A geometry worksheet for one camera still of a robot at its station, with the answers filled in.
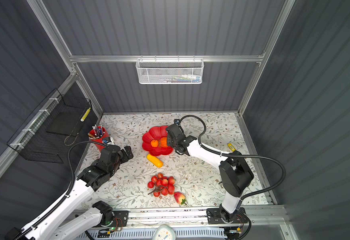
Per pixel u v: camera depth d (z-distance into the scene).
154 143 0.99
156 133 1.05
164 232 0.68
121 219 0.72
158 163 0.91
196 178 0.87
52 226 0.42
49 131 0.73
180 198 0.76
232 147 0.99
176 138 0.66
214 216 0.72
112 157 0.57
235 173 0.49
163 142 0.96
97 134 0.93
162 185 0.79
